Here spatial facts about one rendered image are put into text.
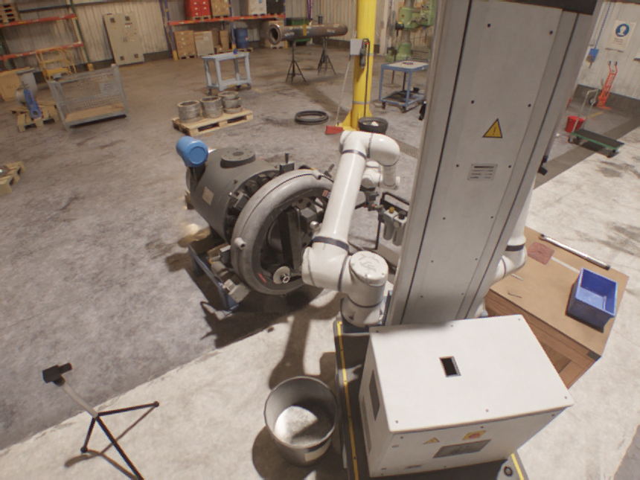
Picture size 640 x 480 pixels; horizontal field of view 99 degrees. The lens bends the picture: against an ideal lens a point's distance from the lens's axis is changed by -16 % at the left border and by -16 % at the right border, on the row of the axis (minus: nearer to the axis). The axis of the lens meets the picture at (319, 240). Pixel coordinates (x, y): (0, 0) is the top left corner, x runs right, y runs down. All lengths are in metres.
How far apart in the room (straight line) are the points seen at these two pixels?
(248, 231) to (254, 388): 0.89
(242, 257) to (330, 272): 0.54
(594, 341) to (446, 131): 1.43
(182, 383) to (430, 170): 1.72
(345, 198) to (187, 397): 1.37
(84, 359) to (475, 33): 2.48
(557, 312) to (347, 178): 1.31
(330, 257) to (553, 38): 0.96
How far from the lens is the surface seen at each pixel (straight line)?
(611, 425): 2.40
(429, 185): 0.89
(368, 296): 1.27
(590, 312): 2.01
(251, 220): 1.55
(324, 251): 1.27
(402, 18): 13.51
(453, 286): 1.19
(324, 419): 1.69
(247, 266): 1.65
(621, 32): 11.68
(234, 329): 2.19
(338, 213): 1.34
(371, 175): 2.06
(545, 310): 1.97
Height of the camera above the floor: 1.70
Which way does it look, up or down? 38 degrees down
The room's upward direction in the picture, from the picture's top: straight up
